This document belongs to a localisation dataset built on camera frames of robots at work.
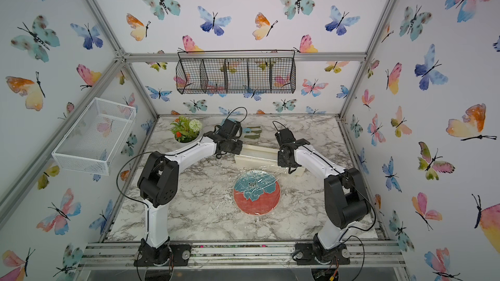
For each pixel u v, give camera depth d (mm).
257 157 940
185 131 932
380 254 753
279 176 937
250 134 1091
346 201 459
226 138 749
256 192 887
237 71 981
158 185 520
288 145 648
